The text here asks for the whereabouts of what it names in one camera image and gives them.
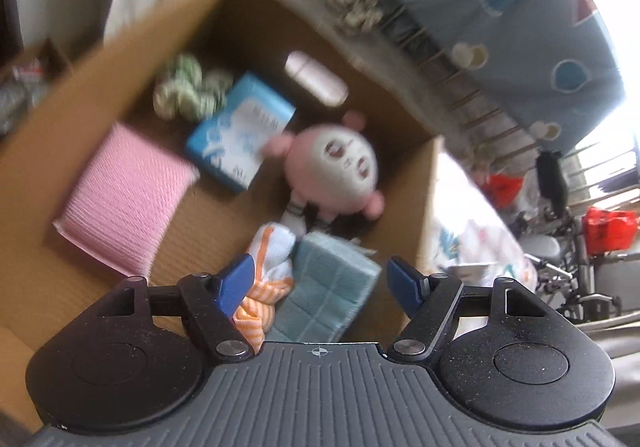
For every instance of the blue patterned blanket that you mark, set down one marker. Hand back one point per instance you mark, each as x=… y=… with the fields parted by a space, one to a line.
x=500 y=27

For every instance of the black wheelchair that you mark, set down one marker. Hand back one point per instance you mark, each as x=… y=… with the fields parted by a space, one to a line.
x=575 y=277

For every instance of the large red plastic bag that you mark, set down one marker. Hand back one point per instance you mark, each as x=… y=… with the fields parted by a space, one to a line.
x=612 y=227

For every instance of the clear plastic bag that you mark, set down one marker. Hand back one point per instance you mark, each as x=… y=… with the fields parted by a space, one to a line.
x=526 y=194

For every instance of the pink round plush toy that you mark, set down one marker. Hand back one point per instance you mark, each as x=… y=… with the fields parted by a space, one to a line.
x=330 y=162

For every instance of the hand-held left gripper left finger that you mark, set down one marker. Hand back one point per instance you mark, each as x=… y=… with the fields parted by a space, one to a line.
x=237 y=287

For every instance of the blue tissue pack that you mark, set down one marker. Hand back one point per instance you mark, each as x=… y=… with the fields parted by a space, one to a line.
x=235 y=137

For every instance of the pale slippers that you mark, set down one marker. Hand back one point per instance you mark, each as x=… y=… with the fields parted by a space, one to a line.
x=357 y=9

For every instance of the small red plastic bag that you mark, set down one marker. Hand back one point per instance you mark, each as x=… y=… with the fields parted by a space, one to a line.
x=505 y=187

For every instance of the teal towel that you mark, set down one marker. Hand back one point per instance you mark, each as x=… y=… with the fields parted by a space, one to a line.
x=325 y=287

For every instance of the pink mesh sponge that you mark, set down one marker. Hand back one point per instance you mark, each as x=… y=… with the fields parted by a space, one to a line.
x=125 y=202

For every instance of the orange striped white towel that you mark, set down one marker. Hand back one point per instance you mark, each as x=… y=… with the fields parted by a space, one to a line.
x=270 y=247

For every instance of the checked printed tablecloth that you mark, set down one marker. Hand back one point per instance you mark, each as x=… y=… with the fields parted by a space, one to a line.
x=455 y=237

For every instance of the green knitted scrunchie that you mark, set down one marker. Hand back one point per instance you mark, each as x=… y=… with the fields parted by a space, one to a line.
x=180 y=92

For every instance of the brown cardboard box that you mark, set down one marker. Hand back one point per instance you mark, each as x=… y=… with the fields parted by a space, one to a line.
x=210 y=222

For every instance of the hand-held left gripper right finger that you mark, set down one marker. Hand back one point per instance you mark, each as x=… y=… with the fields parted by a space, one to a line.
x=405 y=287

